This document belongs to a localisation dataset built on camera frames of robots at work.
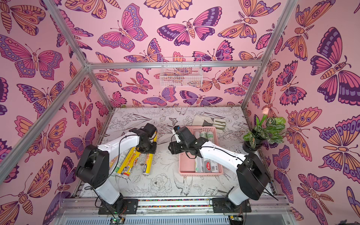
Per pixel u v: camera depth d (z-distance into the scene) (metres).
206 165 0.83
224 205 0.65
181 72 0.95
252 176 0.43
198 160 0.85
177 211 0.73
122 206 0.71
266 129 0.75
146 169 0.80
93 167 0.46
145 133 0.69
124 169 0.84
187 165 0.88
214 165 0.84
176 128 0.76
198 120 1.12
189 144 0.63
